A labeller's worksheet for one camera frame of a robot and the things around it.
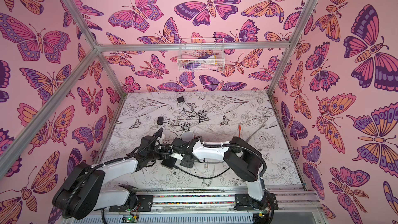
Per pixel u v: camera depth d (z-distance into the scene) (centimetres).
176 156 79
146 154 70
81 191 42
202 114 106
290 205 73
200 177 82
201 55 96
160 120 103
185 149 67
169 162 85
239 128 100
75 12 78
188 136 95
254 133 97
